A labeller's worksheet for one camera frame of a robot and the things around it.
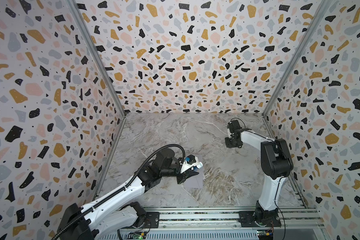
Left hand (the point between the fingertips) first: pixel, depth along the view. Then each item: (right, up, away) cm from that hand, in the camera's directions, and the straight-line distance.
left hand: (197, 168), depth 69 cm
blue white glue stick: (+1, +2, -4) cm, 4 cm away
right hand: (+23, +10, +32) cm, 41 cm away
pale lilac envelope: (0, -13, +18) cm, 22 cm away
